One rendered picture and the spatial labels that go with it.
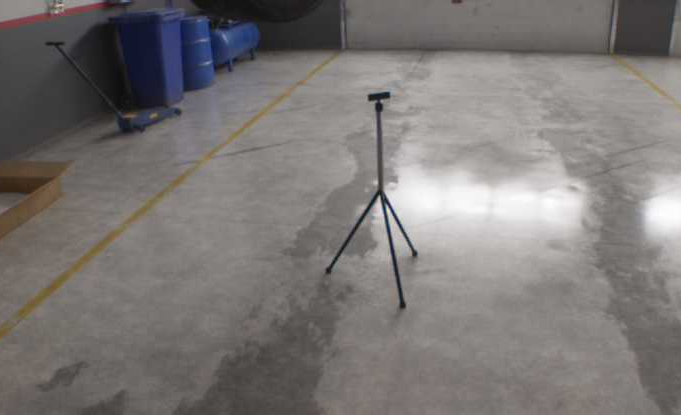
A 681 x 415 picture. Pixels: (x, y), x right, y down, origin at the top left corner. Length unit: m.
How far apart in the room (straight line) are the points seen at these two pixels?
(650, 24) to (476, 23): 2.68
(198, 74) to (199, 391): 5.40
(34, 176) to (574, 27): 7.73
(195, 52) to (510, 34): 4.89
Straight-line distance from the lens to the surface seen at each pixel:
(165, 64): 6.30
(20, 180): 4.56
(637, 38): 9.50
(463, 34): 9.19
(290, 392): 2.13
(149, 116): 5.73
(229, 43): 7.93
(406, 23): 9.22
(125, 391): 2.30
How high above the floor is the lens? 1.47
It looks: 25 degrees down
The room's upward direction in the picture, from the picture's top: 3 degrees counter-clockwise
